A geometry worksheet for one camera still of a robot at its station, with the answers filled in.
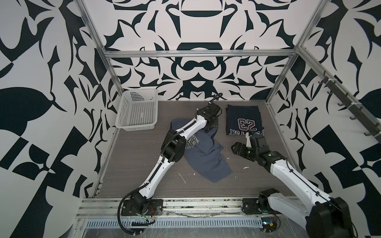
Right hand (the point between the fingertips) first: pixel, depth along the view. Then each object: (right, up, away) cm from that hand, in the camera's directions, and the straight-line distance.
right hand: (235, 146), depth 85 cm
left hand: (-10, +14, +18) cm, 25 cm away
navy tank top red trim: (+10, +15, +20) cm, 27 cm away
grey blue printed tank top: (-18, -4, +2) cm, 18 cm away
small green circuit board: (+12, -34, -14) cm, 38 cm away
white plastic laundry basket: (-66, +22, +29) cm, 75 cm away
